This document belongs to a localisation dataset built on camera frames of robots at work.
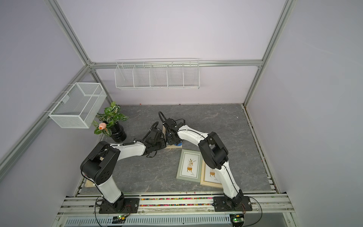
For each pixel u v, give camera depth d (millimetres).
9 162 505
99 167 475
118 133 927
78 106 829
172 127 772
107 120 806
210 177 826
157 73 986
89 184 814
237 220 721
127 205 736
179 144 959
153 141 754
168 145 876
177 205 753
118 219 718
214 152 540
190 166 869
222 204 740
